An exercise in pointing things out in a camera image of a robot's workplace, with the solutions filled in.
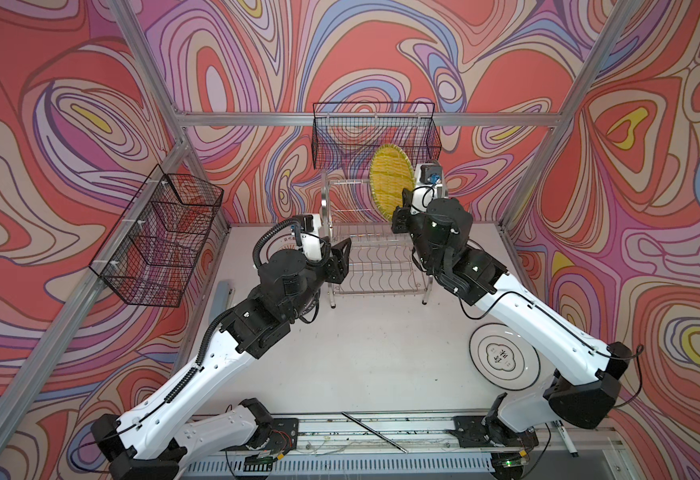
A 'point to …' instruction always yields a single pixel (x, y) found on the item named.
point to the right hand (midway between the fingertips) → (405, 198)
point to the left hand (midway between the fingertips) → (345, 239)
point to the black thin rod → (376, 433)
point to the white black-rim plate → (504, 357)
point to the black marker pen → (566, 437)
